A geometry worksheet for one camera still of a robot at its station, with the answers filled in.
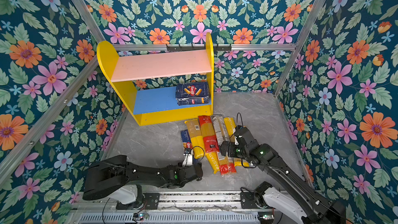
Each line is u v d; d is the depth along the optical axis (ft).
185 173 2.08
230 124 3.23
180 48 2.98
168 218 2.31
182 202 2.45
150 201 2.41
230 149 2.14
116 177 1.43
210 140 2.90
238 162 2.75
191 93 3.04
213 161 2.75
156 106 3.06
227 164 2.70
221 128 3.06
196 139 2.97
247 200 2.41
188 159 2.44
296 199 1.40
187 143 2.93
